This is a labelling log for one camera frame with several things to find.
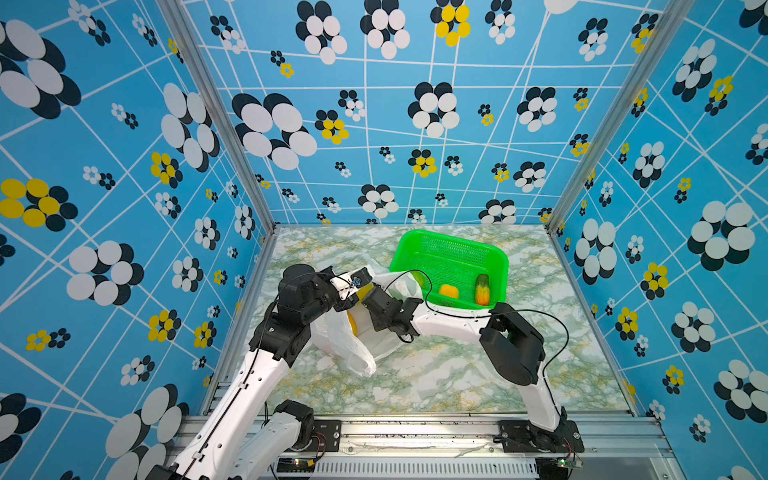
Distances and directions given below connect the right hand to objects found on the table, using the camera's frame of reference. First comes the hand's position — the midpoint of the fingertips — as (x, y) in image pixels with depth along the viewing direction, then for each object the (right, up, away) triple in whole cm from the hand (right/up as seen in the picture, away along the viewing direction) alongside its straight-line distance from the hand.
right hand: (381, 311), depth 93 cm
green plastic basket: (+25, +11, +12) cm, 30 cm away
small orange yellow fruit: (+22, +6, 0) cm, 22 cm away
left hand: (-5, +16, -22) cm, 28 cm away
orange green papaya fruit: (+33, +6, +3) cm, 34 cm away
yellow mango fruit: (-4, +9, -16) cm, 19 cm away
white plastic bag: (-7, 0, -26) cm, 26 cm away
